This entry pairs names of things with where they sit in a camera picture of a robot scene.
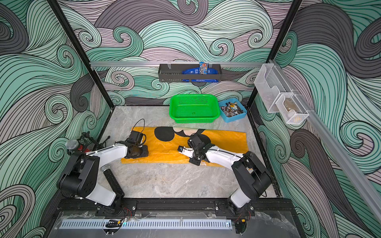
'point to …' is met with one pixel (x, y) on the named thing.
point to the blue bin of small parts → (231, 110)
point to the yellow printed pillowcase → (163, 143)
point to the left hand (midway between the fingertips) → (145, 151)
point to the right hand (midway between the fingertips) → (195, 154)
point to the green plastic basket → (194, 108)
